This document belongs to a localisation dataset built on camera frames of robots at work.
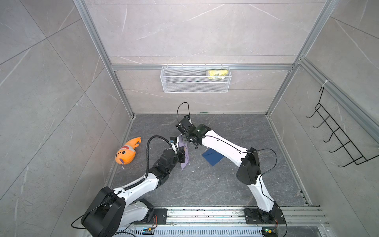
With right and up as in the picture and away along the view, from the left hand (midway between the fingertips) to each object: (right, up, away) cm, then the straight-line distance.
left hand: (184, 145), depth 83 cm
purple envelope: (-2, +2, -5) cm, 6 cm away
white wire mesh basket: (+7, +44, +18) cm, 47 cm away
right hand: (+2, +6, +4) cm, 7 cm away
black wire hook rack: (+72, +3, -21) cm, 75 cm away
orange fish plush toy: (-36, -6, +5) cm, 36 cm away
